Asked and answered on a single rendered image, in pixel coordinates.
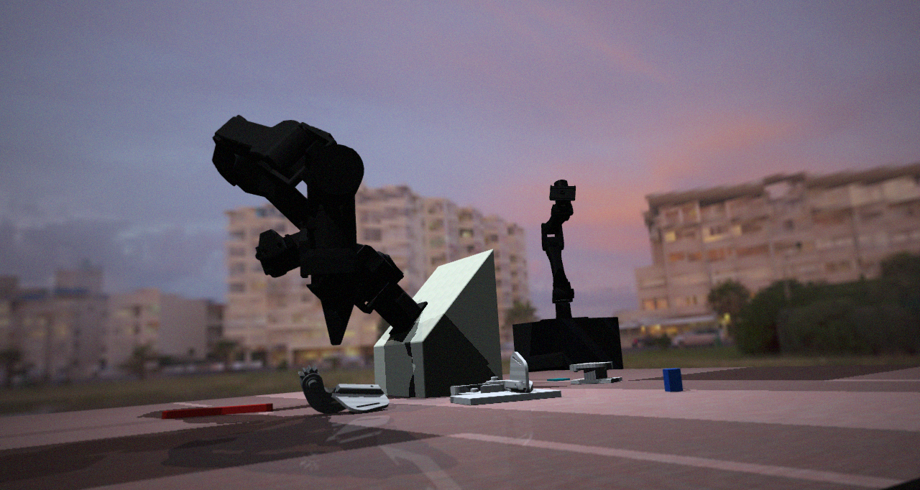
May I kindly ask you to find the blue rectangular block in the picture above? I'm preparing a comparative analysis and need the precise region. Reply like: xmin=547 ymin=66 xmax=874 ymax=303
xmin=663 ymin=369 xmax=683 ymax=392

